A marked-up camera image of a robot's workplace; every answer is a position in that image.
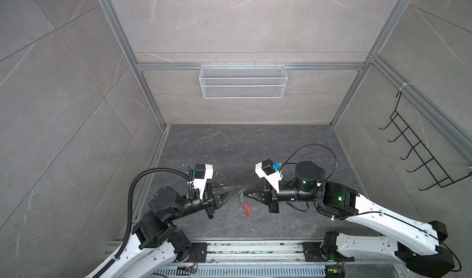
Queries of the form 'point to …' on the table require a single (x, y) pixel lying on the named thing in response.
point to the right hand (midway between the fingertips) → (245, 191)
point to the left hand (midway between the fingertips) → (237, 186)
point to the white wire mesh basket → (243, 81)
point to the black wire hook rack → (420, 150)
